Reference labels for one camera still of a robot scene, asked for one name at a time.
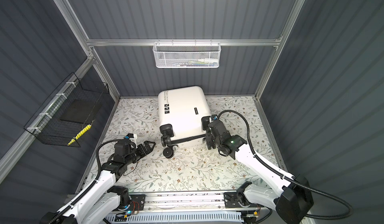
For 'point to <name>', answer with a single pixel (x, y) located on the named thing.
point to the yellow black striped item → (80, 134)
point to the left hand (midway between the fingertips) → (151, 146)
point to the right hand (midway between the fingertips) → (211, 134)
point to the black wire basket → (46, 125)
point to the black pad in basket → (80, 111)
